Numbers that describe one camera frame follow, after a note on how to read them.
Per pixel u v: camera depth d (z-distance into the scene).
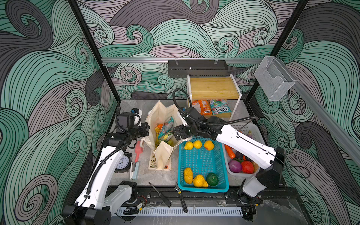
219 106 0.91
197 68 0.95
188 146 0.88
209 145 0.87
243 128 0.46
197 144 0.88
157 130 0.93
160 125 0.95
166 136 0.80
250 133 0.90
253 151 0.43
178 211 0.70
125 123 0.54
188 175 0.76
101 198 0.40
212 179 0.74
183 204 0.70
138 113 0.67
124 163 0.83
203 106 0.92
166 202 0.70
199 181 0.74
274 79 0.78
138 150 0.90
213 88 0.82
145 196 0.73
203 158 0.88
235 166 0.78
